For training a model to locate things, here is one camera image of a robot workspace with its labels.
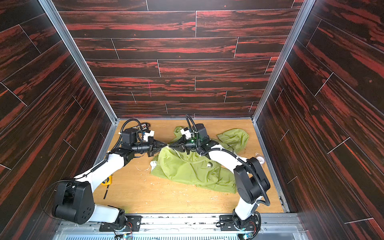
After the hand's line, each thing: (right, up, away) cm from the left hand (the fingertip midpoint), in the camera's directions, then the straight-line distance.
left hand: (167, 145), depth 78 cm
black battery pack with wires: (-23, +12, +35) cm, 44 cm away
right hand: (+2, 0, +1) cm, 2 cm away
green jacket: (+15, -15, +14) cm, 26 cm away
